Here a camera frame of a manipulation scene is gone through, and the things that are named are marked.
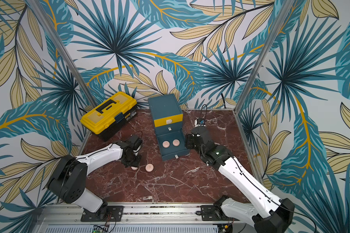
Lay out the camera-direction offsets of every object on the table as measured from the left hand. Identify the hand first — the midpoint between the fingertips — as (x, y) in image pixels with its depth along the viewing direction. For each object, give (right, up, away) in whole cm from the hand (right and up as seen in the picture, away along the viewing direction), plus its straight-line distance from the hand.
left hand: (135, 165), depth 87 cm
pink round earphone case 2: (+25, +12, +10) cm, 29 cm away
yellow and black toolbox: (-17, +29, +5) cm, 34 cm away
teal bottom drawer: (+23, +8, +3) cm, 24 cm away
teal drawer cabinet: (+19, +31, +1) cm, 36 cm away
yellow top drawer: (+20, +27, -1) cm, 34 cm away
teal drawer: (+20, +22, +7) cm, 31 cm away
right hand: (+32, +19, -13) cm, 40 cm away
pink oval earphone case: (0, -1, -2) cm, 2 cm away
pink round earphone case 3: (+9, -2, 0) cm, 9 cm away
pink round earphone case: (+18, +12, +10) cm, 24 cm away
